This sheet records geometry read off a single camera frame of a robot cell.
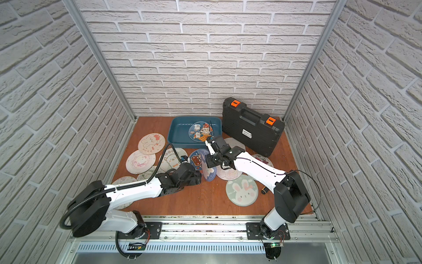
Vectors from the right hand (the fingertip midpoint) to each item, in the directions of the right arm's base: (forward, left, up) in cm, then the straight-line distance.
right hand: (210, 160), depth 84 cm
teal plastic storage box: (+31, +22, -10) cm, 39 cm away
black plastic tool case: (+13, -23, +8) cm, 28 cm away
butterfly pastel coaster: (-3, +49, -12) cm, 51 cm away
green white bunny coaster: (-13, -17, -13) cm, 25 cm away
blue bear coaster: (+8, +9, -11) cm, 16 cm away
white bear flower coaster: (-3, +18, +8) cm, 20 cm away
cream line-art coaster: (0, +37, -12) cm, 39 cm away
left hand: (-5, +7, -6) cm, 10 cm away
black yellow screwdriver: (-14, -28, -11) cm, 33 cm away
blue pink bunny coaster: (-6, 0, -4) cm, 7 cm away
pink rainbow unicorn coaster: (+8, +44, -12) cm, 47 cm away
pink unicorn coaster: (-3, -11, -12) cm, 16 cm away
